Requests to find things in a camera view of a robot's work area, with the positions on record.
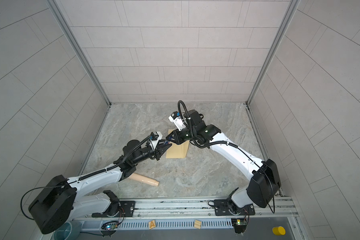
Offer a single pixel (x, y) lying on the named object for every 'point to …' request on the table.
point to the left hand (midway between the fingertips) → (173, 142)
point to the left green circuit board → (111, 226)
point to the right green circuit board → (241, 222)
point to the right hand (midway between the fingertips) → (168, 138)
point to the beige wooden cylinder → (144, 179)
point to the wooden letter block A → (152, 224)
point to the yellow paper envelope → (177, 151)
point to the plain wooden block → (197, 224)
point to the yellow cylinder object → (278, 230)
